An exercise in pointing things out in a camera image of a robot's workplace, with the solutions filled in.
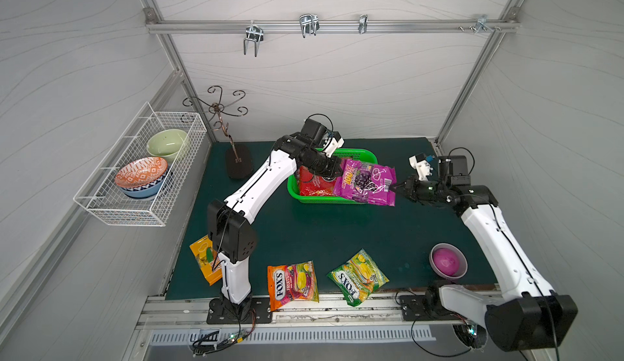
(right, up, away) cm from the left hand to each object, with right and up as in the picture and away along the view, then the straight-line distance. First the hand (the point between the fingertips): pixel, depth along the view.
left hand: (344, 174), depth 77 cm
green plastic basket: (+12, +7, +27) cm, 30 cm away
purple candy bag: (+7, -3, -2) cm, 8 cm away
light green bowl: (-55, +10, -4) cm, 56 cm away
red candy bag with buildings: (-11, -5, +16) cm, 20 cm away
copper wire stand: (-45, +5, +34) cm, 57 cm away
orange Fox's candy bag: (-17, -35, -1) cm, 39 cm away
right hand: (+15, -4, -2) cm, 16 cm away
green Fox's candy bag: (+5, -34, 0) cm, 34 cm away
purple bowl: (+34, -28, -1) cm, 44 cm away
